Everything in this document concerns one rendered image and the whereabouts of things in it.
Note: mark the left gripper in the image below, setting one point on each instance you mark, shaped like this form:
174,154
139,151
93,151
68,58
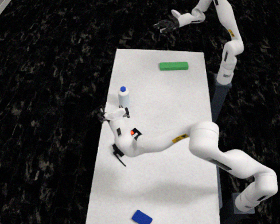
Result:
101,117

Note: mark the white bottle with blue cap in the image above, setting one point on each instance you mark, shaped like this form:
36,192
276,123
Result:
124,100

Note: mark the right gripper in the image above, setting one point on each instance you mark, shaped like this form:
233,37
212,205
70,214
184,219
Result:
172,24

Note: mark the small blue rectangular block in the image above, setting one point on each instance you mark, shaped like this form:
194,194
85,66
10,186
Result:
141,218

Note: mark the green rectangular block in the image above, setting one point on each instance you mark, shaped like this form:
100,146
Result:
170,66

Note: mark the black power strip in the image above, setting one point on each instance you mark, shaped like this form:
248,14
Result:
135,133

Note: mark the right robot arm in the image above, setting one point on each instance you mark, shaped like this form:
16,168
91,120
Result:
227,19

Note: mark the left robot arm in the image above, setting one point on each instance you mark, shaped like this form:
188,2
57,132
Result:
203,144

